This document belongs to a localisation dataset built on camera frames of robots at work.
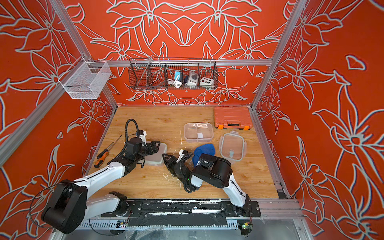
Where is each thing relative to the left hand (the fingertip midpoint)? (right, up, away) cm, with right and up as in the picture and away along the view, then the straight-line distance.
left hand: (156, 142), depth 88 cm
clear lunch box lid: (+48, -4, +8) cm, 49 cm away
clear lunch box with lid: (+26, +5, +13) cm, 30 cm away
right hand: (+2, -8, -5) cm, 10 cm away
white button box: (+30, +39, +7) cm, 50 cm away
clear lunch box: (+1, -9, -4) cm, 10 cm away
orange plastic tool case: (+52, +16, +21) cm, 58 cm away
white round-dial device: (+22, +39, +3) cm, 45 cm away
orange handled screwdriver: (-34, -9, +2) cm, 36 cm away
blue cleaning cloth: (+31, -5, +4) cm, 32 cm away
